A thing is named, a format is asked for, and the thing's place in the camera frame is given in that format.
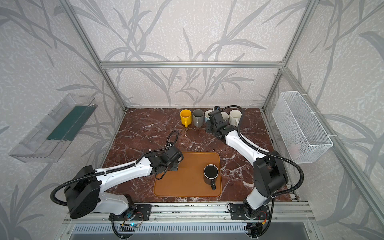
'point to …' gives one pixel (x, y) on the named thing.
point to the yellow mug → (186, 115)
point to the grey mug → (198, 117)
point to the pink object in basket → (294, 150)
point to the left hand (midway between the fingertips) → (177, 159)
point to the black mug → (210, 173)
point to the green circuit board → (129, 225)
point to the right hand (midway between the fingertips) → (211, 119)
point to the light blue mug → (206, 115)
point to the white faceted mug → (234, 117)
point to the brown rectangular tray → (188, 181)
